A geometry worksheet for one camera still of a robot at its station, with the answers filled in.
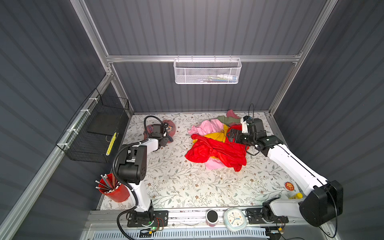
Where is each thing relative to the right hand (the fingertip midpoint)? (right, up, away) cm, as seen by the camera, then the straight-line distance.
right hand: (235, 136), depth 82 cm
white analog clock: (-3, -39, -11) cm, 41 cm away
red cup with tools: (-60, -24, -14) cm, 66 cm away
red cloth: (-17, -9, +9) cm, 21 cm away
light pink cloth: (-15, +5, +20) cm, 26 cm away
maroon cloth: (+6, +16, +34) cm, 38 cm away
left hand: (-47, -2, +19) cm, 51 cm away
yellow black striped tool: (-62, -3, -13) cm, 63 cm away
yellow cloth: (-6, -1, +14) cm, 15 cm away
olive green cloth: (+3, +10, +31) cm, 33 cm away
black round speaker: (-14, -38, -13) cm, 42 cm away
